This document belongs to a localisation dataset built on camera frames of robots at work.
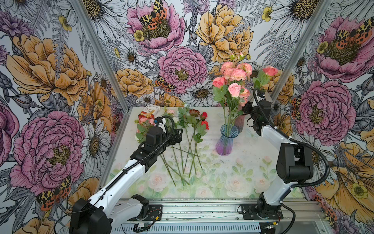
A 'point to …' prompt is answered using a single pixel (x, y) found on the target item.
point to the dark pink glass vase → (239, 122)
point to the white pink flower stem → (172, 112)
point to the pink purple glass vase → (224, 145)
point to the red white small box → (150, 110)
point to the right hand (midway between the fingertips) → (246, 102)
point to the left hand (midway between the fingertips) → (175, 135)
